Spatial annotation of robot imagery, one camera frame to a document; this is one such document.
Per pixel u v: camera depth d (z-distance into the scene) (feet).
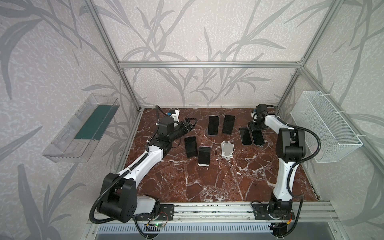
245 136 3.46
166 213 2.38
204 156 3.19
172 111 2.45
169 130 2.03
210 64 4.88
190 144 3.13
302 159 1.86
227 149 3.01
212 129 3.24
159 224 2.31
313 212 2.47
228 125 3.36
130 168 1.50
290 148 1.90
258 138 3.39
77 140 2.10
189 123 2.37
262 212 2.41
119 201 1.34
